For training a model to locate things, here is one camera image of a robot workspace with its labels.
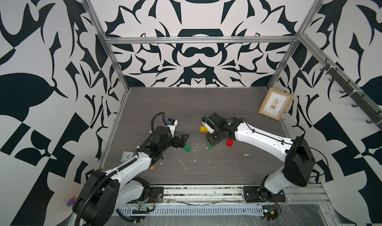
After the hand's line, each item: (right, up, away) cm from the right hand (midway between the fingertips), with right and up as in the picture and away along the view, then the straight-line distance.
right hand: (209, 136), depth 84 cm
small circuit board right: (+27, -33, -12) cm, 45 cm away
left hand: (-16, +3, +2) cm, 17 cm away
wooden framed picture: (+45, +18, +16) cm, 51 cm away
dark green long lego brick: (-12, -8, +4) cm, 15 cm away
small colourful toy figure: (-31, -16, -3) cm, 35 cm away
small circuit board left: (-34, -34, -11) cm, 49 cm away
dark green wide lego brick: (+1, -7, +6) cm, 9 cm away
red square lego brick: (+12, -5, +5) cm, 14 cm away
